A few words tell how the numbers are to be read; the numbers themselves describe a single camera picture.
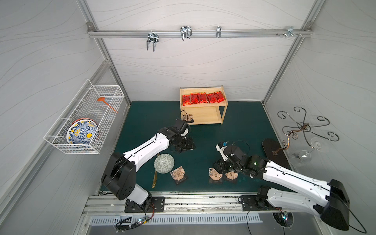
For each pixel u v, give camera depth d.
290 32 0.77
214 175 0.83
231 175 0.84
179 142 0.70
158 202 0.74
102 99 0.78
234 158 0.58
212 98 0.93
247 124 1.10
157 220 0.70
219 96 0.93
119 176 0.43
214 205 0.73
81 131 0.62
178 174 0.84
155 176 0.83
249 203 0.74
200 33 0.78
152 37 0.78
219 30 0.72
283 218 0.71
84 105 0.70
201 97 0.93
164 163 0.86
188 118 1.08
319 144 0.59
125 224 0.69
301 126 0.68
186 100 0.90
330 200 0.40
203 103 0.91
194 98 0.93
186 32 0.77
